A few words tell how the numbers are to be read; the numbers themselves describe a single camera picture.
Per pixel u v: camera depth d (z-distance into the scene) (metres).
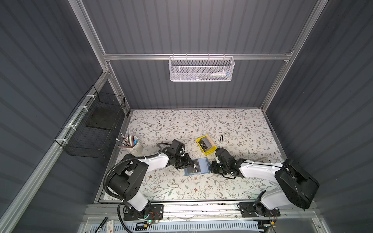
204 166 0.89
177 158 0.76
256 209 0.67
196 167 0.89
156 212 0.72
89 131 0.73
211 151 0.95
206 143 0.95
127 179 0.45
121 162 0.45
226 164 0.69
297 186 0.45
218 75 0.91
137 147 0.88
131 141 0.91
